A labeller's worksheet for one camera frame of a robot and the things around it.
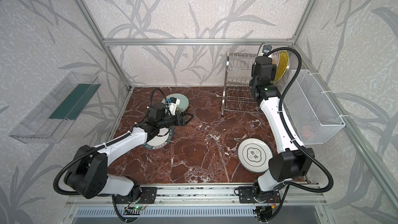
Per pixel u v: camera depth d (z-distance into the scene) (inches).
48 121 25.4
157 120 26.2
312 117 24.5
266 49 23.1
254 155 34.1
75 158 17.3
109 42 36.9
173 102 30.0
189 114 30.7
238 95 42.8
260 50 32.4
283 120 18.0
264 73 21.0
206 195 29.6
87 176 16.6
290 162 15.9
